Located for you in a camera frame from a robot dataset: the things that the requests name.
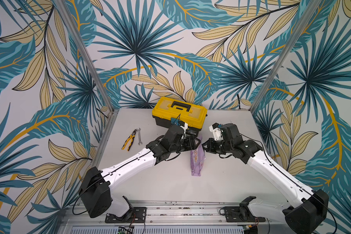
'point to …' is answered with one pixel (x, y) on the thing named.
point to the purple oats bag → (197, 159)
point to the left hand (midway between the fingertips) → (197, 144)
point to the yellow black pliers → (131, 138)
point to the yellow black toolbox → (194, 117)
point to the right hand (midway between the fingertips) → (193, 152)
